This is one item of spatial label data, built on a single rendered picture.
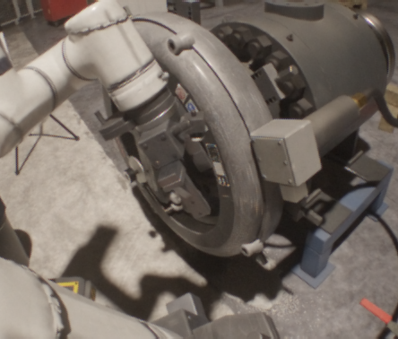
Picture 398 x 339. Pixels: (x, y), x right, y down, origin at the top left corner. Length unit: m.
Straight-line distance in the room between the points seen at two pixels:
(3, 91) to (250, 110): 0.46
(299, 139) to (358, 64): 0.62
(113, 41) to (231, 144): 0.34
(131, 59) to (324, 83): 0.67
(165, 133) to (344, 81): 0.75
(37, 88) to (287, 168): 0.44
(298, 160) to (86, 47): 0.41
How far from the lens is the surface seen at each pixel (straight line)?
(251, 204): 0.77
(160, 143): 0.50
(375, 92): 0.97
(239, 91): 0.71
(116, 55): 0.49
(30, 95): 0.50
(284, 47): 1.00
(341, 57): 1.15
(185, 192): 0.52
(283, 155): 0.64
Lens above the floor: 1.18
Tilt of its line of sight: 39 degrees down
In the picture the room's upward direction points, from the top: 7 degrees counter-clockwise
